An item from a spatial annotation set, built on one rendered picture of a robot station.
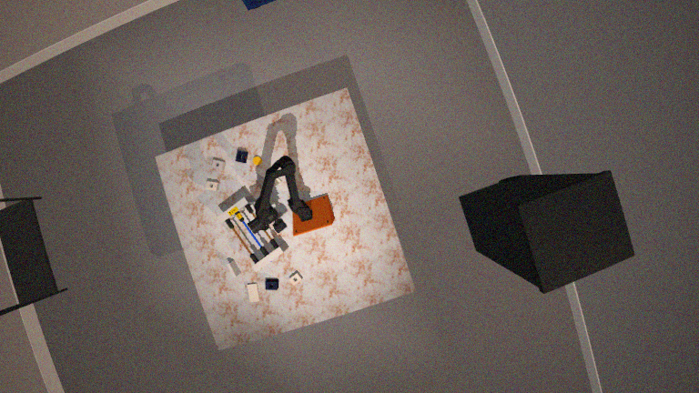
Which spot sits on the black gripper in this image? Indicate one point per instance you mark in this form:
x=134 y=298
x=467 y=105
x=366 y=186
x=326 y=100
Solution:
x=279 y=224

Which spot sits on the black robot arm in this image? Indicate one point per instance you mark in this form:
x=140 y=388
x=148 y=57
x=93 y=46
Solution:
x=262 y=206

